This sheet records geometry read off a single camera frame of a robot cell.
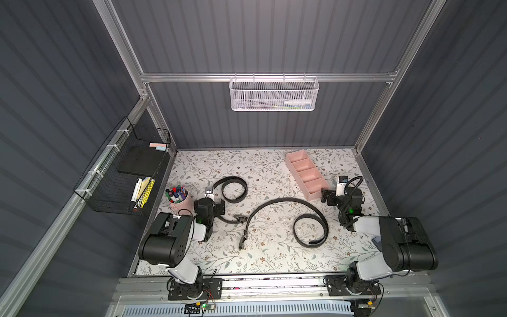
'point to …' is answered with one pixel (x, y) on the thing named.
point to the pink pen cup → (179, 201)
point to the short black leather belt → (240, 220)
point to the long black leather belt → (316, 213)
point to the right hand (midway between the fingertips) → (336, 188)
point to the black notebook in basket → (141, 160)
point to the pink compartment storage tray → (307, 175)
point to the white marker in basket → (136, 189)
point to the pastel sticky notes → (162, 146)
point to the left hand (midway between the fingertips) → (210, 200)
